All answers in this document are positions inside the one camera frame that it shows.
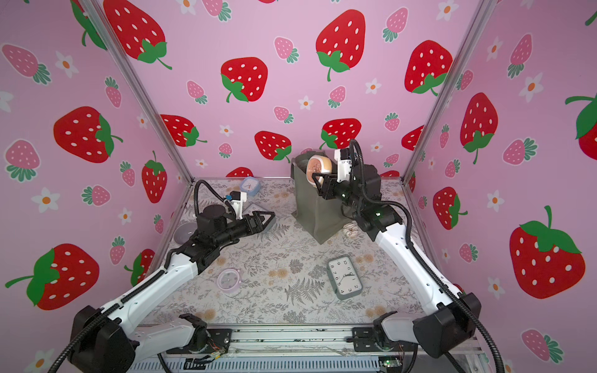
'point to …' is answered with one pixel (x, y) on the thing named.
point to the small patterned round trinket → (351, 229)
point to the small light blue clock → (251, 186)
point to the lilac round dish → (183, 231)
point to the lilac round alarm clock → (228, 280)
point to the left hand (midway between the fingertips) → (271, 215)
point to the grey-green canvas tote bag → (321, 218)
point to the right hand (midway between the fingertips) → (314, 176)
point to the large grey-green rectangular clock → (343, 277)
